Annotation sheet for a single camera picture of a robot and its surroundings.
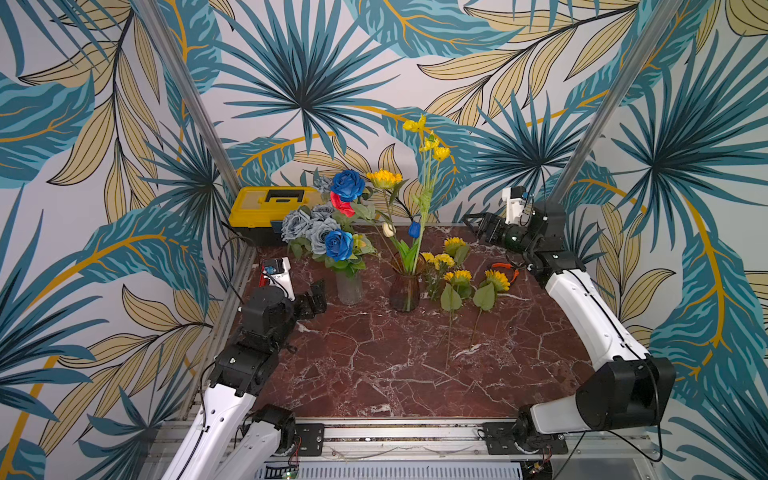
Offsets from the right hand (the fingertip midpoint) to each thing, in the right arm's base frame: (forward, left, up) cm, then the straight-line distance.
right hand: (473, 219), depth 77 cm
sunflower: (-2, -1, -30) cm, 30 cm away
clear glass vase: (-5, +34, -24) cm, 41 cm away
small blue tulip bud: (+1, +15, -4) cm, 15 cm away
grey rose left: (-3, +44, +3) cm, 44 cm away
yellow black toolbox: (+21, +65, -15) cm, 69 cm away
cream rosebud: (+1, +22, -4) cm, 22 cm away
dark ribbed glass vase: (-2, +16, -27) cm, 32 cm away
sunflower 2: (-6, -9, -29) cm, 31 cm away
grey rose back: (+4, +39, 0) cm, 39 cm away
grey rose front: (-7, +38, +3) cm, 39 cm away
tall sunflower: (+13, -3, -26) cm, 30 cm away
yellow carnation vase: (+9, +2, -27) cm, 29 cm away
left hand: (-16, +42, -6) cm, 45 cm away
